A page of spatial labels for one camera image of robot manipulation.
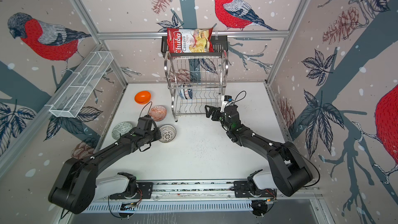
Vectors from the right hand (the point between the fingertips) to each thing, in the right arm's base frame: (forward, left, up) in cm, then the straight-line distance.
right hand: (209, 109), depth 85 cm
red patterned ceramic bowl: (+6, +35, -13) cm, 38 cm away
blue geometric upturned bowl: (+22, +14, -10) cm, 28 cm away
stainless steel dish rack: (+33, +11, -12) cm, 37 cm away
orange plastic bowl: (+17, +48, -11) cm, 52 cm away
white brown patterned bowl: (-8, +25, -14) cm, 30 cm away
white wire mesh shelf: (-5, +66, +17) cm, 69 cm away
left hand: (-10, +28, -10) cm, 32 cm away
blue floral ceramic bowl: (+14, +19, -3) cm, 24 cm away
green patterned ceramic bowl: (-7, +54, -11) cm, 56 cm away
